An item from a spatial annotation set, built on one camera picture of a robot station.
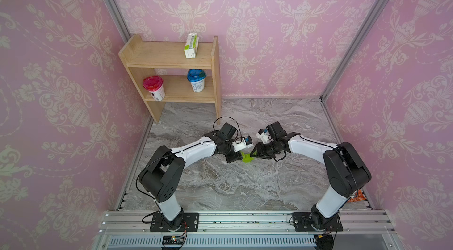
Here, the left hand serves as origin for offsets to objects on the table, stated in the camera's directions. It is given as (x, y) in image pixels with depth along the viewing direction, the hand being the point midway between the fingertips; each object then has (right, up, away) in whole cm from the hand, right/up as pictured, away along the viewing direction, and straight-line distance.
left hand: (239, 154), depth 89 cm
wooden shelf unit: (-27, +42, +1) cm, 50 cm away
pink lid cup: (-41, +34, -5) cm, 53 cm away
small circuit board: (-28, -32, -16) cm, 45 cm away
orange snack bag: (+54, -17, -9) cm, 57 cm away
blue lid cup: (-22, +39, -1) cm, 44 cm away
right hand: (+7, -1, +1) cm, 7 cm away
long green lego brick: (+4, -2, +1) cm, 4 cm away
